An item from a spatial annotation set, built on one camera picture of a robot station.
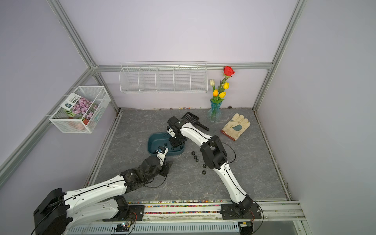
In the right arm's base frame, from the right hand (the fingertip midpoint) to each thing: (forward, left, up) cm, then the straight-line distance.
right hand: (175, 143), depth 98 cm
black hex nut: (-6, -12, -2) cm, 13 cm away
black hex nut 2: (-9, -13, -2) cm, 16 cm away
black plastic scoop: (+24, -13, -3) cm, 27 cm away
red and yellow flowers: (+18, -28, +26) cm, 42 cm away
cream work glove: (+15, -44, -2) cm, 47 cm away
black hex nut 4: (-15, -19, -1) cm, 24 cm away
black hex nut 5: (-19, -18, -1) cm, 27 cm away
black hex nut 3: (-11, -14, -3) cm, 19 cm away
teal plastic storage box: (+4, +14, -2) cm, 14 cm away
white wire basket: (-6, +50, +32) cm, 60 cm away
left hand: (-17, +1, +8) cm, 19 cm away
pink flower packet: (+3, +46, +33) cm, 57 cm away
